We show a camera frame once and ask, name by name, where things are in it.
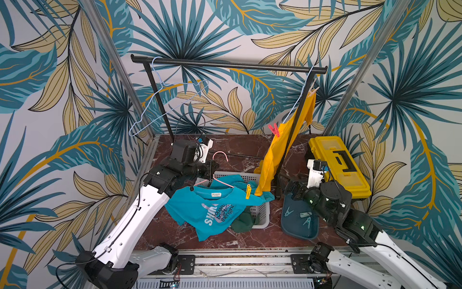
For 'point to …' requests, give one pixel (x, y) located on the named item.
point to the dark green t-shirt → (245, 221)
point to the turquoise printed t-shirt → (213, 205)
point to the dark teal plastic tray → (299, 218)
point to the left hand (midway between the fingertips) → (217, 168)
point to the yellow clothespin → (248, 191)
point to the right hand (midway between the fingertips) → (288, 175)
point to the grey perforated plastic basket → (261, 213)
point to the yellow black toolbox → (341, 167)
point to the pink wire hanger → (213, 176)
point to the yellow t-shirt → (271, 170)
